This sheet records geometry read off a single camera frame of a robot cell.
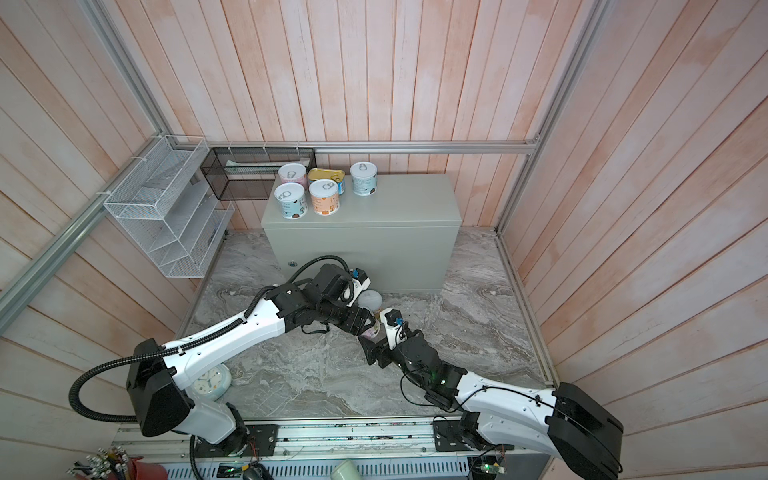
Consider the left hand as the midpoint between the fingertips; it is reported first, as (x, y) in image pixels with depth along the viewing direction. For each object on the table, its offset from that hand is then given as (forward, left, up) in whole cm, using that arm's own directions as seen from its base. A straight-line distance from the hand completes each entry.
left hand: (362, 324), depth 76 cm
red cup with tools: (-30, +47, +1) cm, 56 cm away
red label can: (-2, -3, -1) cm, 3 cm away
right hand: (0, -3, -3) cm, 4 cm away
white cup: (-30, +3, -9) cm, 32 cm away
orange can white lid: (+12, -2, -8) cm, 15 cm away
